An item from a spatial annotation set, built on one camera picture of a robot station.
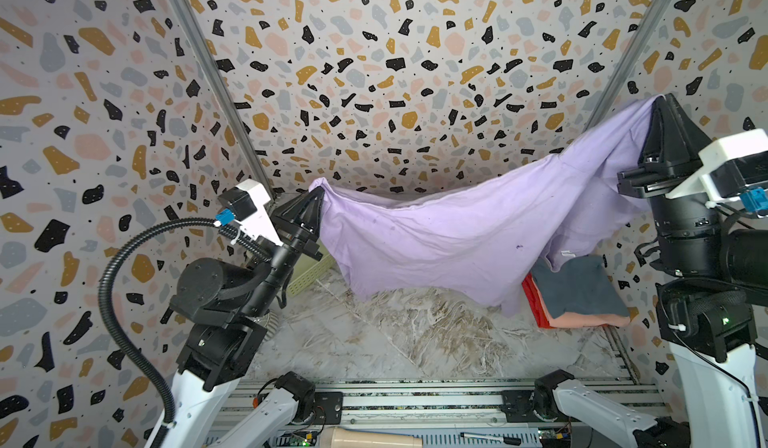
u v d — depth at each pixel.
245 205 0.37
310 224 0.47
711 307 0.31
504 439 0.70
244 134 1.01
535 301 0.91
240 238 0.36
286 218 0.41
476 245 0.60
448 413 0.74
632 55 0.84
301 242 0.40
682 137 0.31
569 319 0.87
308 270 0.90
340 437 0.67
